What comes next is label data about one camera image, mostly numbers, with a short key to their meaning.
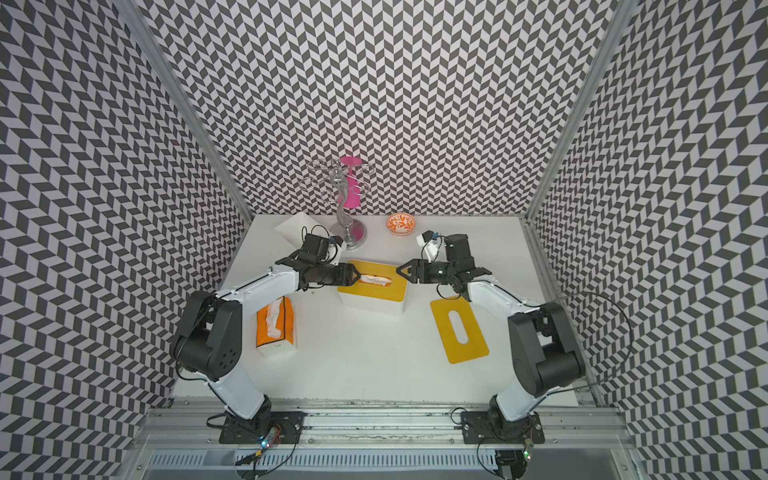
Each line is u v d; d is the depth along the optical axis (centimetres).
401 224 115
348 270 84
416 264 77
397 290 86
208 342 47
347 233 112
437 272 76
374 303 93
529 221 120
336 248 78
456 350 87
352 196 99
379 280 93
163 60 79
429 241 80
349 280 84
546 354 45
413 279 79
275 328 81
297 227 106
